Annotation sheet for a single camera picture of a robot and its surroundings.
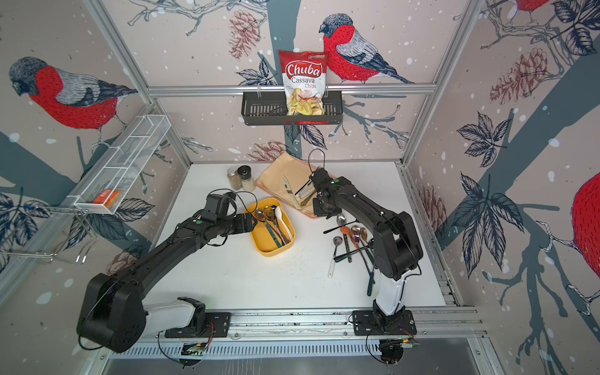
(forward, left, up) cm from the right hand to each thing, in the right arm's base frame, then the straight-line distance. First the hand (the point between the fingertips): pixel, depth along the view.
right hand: (321, 210), depth 91 cm
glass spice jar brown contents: (+17, +40, -2) cm, 43 cm away
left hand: (-6, +26, +3) cm, 27 cm away
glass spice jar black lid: (+17, +35, +2) cm, 39 cm away
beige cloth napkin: (+32, +13, -12) cm, 37 cm away
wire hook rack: (-20, +69, +28) cm, 77 cm away
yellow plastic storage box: (-5, +19, -8) cm, 21 cm away
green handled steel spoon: (+1, +26, -7) cm, 27 cm away
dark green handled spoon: (-25, -18, -9) cm, 32 cm away
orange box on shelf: (-15, +61, +26) cm, 68 cm away
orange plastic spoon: (-4, -10, -9) cm, 14 cm away
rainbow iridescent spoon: (-8, -14, -7) cm, 18 cm away
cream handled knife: (+15, +15, -8) cm, 22 cm away
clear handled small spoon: (-9, -7, -10) cm, 15 cm away
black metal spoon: (-10, -20, -8) cm, 24 cm away
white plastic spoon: (+2, +18, -6) cm, 19 cm away
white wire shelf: (-5, +69, +22) cm, 72 cm away
